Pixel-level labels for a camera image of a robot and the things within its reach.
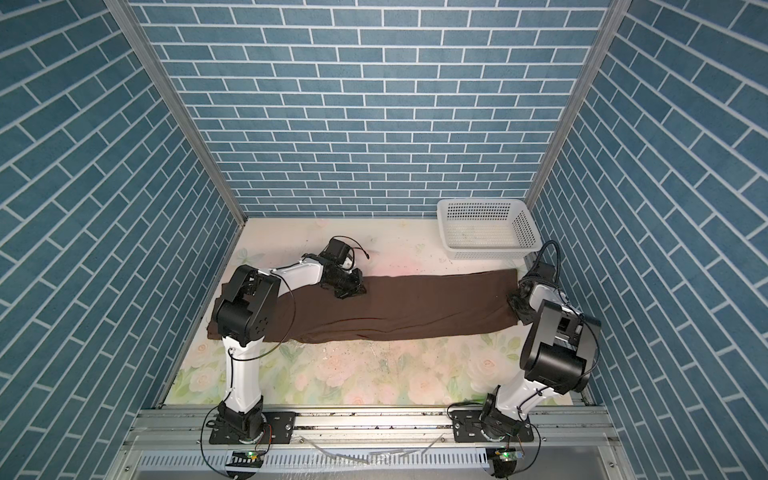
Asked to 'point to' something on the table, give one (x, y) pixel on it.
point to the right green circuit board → (508, 454)
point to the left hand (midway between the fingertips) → (368, 290)
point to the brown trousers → (475, 299)
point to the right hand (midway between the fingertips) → (515, 301)
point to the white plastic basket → (487, 229)
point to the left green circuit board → (245, 459)
